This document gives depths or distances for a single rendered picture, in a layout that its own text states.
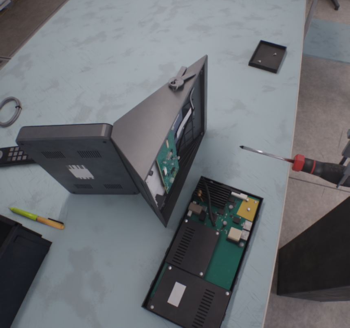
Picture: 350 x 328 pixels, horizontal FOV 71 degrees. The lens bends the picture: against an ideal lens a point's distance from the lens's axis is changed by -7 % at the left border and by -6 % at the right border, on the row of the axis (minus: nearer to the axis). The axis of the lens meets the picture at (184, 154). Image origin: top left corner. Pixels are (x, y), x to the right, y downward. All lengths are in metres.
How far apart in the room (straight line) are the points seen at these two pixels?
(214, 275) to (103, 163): 0.26
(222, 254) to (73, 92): 0.56
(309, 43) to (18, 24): 3.11
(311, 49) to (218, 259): 1.82
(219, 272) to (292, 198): 1.25
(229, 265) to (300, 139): 1.52
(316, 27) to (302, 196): 1.33
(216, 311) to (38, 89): 0.72
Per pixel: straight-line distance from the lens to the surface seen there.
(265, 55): 0.80
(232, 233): 0.47
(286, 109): 0.67
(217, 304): 0.46
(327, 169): 0.37
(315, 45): 2.16
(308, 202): 1.71
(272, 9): 1.03
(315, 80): 2.36
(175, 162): 0.46
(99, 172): 0.46
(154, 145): 0.34
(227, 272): 0.48
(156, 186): 0.43
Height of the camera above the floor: 1.49
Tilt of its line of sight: 59 degrees down
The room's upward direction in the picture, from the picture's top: 7 degrees counter-clockwise
